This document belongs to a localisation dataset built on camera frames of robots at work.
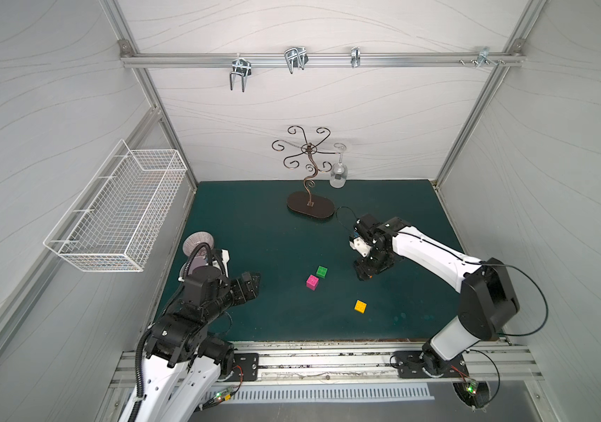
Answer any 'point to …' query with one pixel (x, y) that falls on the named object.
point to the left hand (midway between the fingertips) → (249, 279)
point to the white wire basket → (113, 223)
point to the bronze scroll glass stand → (300, 202)
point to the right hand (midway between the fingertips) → (368, 269)
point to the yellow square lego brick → (360, 306)
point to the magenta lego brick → (312, 282)
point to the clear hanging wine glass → (338, 174)
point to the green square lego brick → (322, 272)
